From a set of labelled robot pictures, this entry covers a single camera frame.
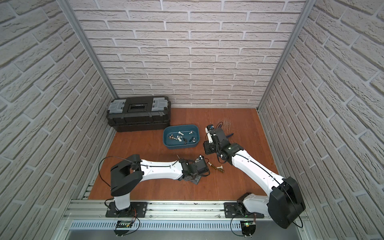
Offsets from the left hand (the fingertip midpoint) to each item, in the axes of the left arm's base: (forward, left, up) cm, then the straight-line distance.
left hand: (198, 175), depth 85 cm
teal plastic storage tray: (+31, +6, +1) cm, 32 cm away
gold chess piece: (+26, +18, +1) cm, 32 cm away
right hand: (+14, -6, +13) cm, 20 cm away
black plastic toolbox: (+34, +38, +16) cm, 54 cm away
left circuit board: (-23, +38, -5) cm, 44 cm away
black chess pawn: (+24, +8, 0) cm, 25 cm away
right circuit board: (-25, -24, -1) cm, 35 cm away
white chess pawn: (+30, +12, 0) cm, 32 cm away
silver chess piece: (+25, +13, 0) cm, 28 cm away
